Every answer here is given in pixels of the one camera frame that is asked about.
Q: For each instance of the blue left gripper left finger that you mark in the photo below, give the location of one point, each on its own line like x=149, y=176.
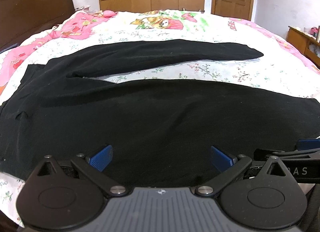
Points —
x=100, y=158

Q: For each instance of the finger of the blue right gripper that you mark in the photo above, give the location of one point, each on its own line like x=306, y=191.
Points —
x=308, y=144

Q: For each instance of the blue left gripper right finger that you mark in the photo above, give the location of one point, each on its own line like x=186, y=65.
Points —
x=220, y=159

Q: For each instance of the black pants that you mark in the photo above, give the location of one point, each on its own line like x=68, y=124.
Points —
x=161, y=130

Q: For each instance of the floral white bed quilt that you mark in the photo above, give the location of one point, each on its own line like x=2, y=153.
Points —
x=282, y=69

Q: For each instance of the wooden side cabinet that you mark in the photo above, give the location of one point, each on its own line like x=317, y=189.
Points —
x=307, y=45

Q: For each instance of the dark wooden headboard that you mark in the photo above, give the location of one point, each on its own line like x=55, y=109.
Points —
x=20, y=19

